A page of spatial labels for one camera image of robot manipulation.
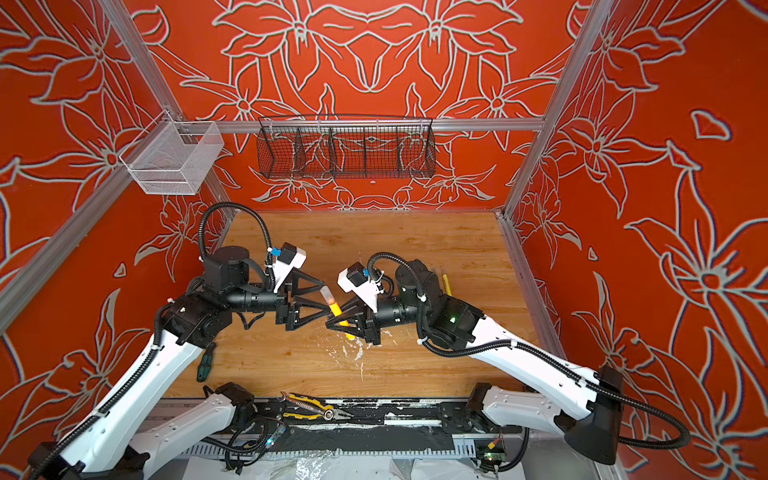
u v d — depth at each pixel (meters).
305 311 0.53
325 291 0.52
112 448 0.38
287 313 0.53
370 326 0.50
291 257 0.54
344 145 1.00
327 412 0.73
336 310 0.54
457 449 0.70
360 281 0.50
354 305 0.53
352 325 0.55
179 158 0.94
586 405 0.38
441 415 0.73
